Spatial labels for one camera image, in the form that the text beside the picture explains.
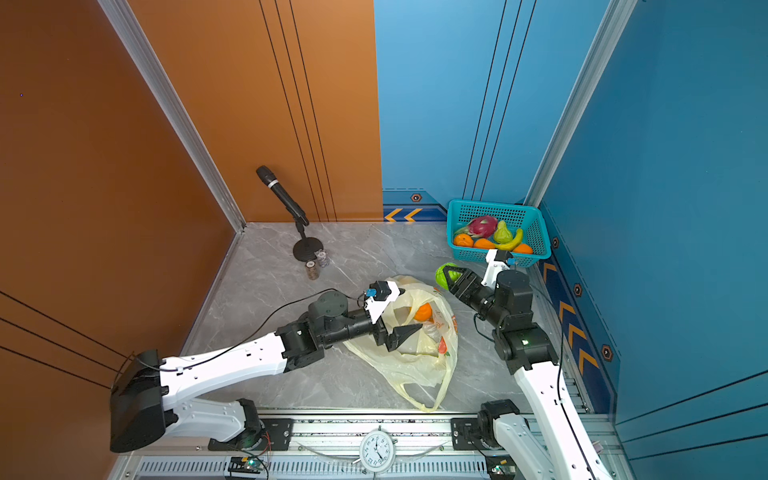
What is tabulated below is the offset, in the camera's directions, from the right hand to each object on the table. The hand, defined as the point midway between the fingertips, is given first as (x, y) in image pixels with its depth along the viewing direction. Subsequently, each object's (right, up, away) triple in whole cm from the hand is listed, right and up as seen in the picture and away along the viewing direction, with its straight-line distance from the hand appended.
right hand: (447, 274), depth 71 cm
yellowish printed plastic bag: (-3, -24, +12) cm, 27 cm away
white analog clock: (-17, -41, -2) cm, 44 cm away
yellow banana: (+31, +8, +39) cm, 51 cm away
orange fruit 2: (+13, +9, +38) cm, 41 cm away
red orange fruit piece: (+34, +6, +36) cm, 50 cm away
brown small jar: (-41, -1, +30) cm, 51 cm away
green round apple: (-2, 0, -1) cm, 2 cm away
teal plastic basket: (+38, +18, +42) cm, 60 cm away
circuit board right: (+13, -46, 0) cm, 48 cm away
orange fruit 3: (-3, -13, +19) cm, 23 cm away
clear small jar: (-38, +3, +34) cm, 51 cm away
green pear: (+27, +11, +38) cm, 48 cm away
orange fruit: (+20, +8, +38) cm, 44 cm away
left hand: (-9, -7, -5) cm, 12 cm away
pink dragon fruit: (+21, +15, +41) cm, 48 cm away
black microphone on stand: (-46, +7, +41) cm, 62 cm away
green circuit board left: (-48, -45, 0) cm, 66 cm away
